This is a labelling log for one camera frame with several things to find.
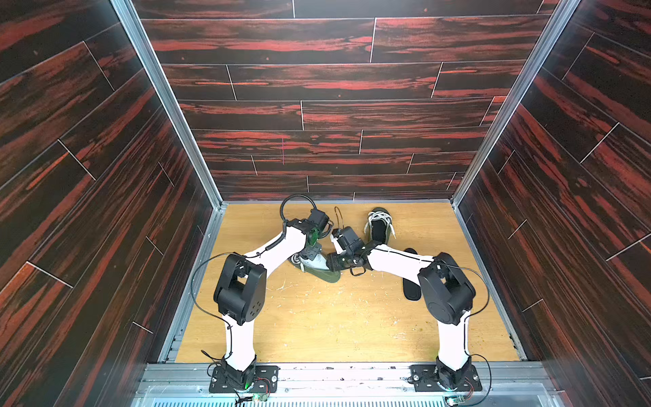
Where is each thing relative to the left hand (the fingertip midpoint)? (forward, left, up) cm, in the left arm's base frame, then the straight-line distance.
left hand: (306, 249), depth 95 cm
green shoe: (+12, -30, 0) cm, 32 cm away
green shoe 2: (-6, -5, -4) cm, 8 cm away
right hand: (-1, -12, -4) cm, 13 cm away
